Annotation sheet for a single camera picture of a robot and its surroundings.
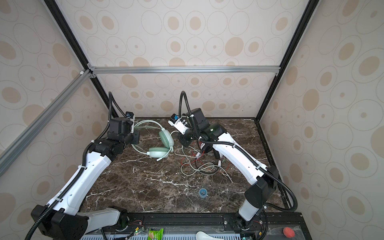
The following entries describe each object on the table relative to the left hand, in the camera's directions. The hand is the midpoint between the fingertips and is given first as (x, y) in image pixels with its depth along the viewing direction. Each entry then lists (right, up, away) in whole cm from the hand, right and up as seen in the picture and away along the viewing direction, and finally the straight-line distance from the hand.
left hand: (137, 128), depth 75 cm
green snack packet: (+11, -49, -7) cm, 51 cm away
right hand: (+21, -3, -2) cm, 21 cm away
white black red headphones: (+38, -13, +23) cm, 46 cm away
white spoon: (+32, -50, -6) cm, 60 cm away
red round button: (+73, -49, -6) cm, 88 cm away
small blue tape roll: (+34, -36, +8) cm, 50 cm away
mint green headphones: (+14, -4, -2) cm, 15 cm away
